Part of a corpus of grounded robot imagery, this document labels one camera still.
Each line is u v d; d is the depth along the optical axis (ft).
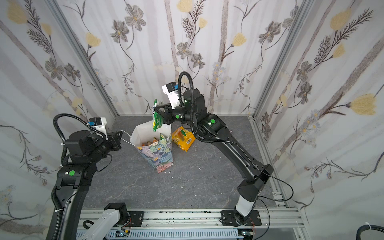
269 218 2.45
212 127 1.51
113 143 1.85
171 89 1.69
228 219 2.40
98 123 1.76
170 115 1.75
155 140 3.08
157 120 1.98
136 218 2.41
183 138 3.26
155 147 2.45
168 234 2.30
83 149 1.47
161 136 2.88
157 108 1.93
